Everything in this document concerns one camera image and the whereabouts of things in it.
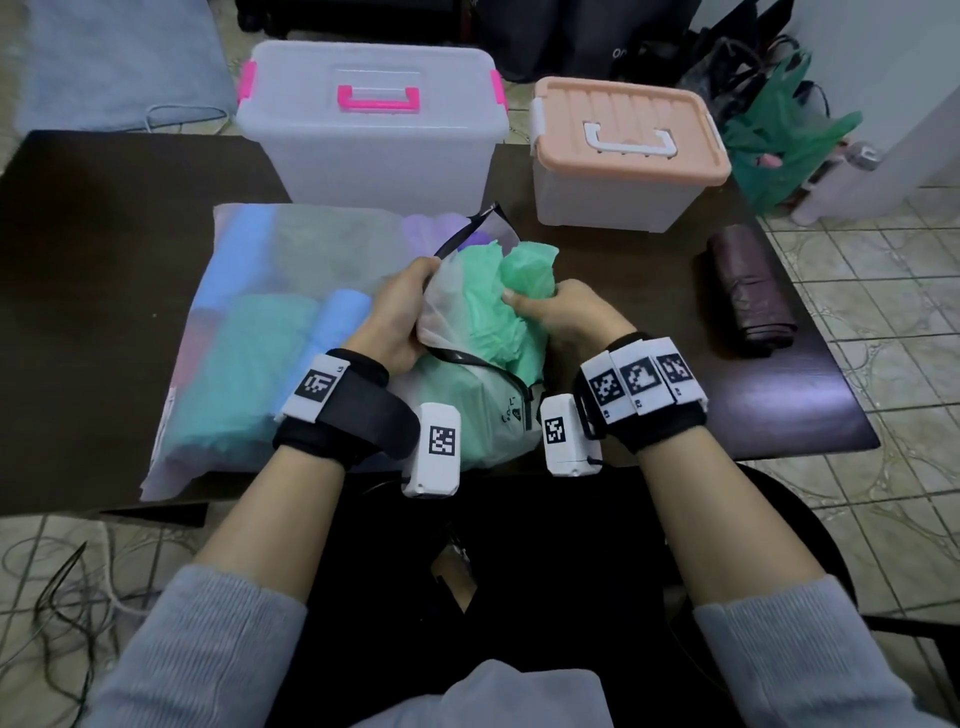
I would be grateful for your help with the person's right hand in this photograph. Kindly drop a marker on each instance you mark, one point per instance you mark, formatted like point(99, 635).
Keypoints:
point(577, 319)

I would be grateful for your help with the person's left hand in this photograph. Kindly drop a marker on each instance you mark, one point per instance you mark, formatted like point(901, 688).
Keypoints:
point(394, 322)

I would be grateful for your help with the translucent zipper bag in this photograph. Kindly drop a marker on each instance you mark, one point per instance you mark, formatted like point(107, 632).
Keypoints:
point(480, 405)

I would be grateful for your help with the brown bag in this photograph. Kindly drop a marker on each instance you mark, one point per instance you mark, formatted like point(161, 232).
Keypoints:
point(750, 292)

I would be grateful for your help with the small clear plastic bin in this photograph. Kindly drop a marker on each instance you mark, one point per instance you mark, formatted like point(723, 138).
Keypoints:
point(630, 105)

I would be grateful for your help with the person's right forearm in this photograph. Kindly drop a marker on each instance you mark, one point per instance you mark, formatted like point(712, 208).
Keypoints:
point(720, 525)

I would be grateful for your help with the person's left forearm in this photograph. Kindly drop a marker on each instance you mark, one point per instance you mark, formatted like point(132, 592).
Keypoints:
point(262, 525)

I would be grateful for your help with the person's black trousers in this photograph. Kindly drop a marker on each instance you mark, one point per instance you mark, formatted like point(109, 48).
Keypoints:
point(562, 562)

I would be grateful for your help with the black left wristband with markers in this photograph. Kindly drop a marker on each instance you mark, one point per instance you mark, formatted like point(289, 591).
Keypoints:
point(352, 420)

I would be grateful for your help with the black wristband with markers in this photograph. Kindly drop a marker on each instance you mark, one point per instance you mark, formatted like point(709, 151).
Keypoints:
point(645, 405)
point(352, 420)

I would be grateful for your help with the black right wristband with markers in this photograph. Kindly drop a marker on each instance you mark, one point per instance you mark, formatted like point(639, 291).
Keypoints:
point(645, 405)

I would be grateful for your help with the black smartphone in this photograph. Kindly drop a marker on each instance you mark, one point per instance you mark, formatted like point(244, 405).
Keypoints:
point(454, 577)

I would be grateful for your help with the green plastic bag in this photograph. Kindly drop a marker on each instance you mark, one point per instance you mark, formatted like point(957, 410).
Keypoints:
point(780, 150)

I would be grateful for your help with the dark patterned bag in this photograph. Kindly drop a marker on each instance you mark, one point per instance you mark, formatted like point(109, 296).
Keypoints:
point(727, 67)

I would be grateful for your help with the black round stool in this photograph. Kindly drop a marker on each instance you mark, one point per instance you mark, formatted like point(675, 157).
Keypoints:
point(810, 525)

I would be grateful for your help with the blue-grey floor mat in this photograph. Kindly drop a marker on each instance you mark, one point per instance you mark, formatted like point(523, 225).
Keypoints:
point(120, 60)

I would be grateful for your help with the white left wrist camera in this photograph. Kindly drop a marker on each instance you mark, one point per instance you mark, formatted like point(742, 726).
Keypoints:
point(431, 469)

